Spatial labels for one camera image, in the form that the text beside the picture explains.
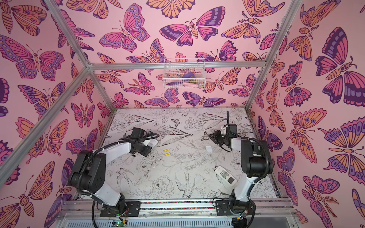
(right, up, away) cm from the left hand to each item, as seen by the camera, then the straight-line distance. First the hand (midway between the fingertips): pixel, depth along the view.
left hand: (147, 146), depth 95 cm
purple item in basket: (+28, +48, 0) cm, 55 cm away
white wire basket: (+25, +50, +2) cm, 56 cm away
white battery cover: (+42, -2, +2) cm, 42 cm away
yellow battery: (+14, -5, -1) cm, 14 cm away
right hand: (+42, +8, +2) cm, 43 cm away
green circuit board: (-8, -35, -23) cm, 43 cm away
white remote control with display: (+52, -17, -13) cm, 56 cm away
